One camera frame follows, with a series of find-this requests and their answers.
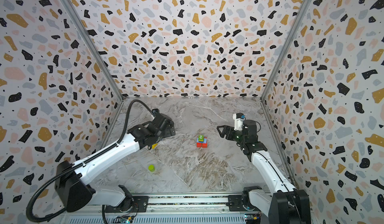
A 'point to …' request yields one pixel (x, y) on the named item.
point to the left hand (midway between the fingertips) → (166, 127)
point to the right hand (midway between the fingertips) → (220, 126)
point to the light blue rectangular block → (205, 140)
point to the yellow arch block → (154, 146)
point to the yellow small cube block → (201, 140)
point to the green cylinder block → (151, 168)
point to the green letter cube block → (201, 137)
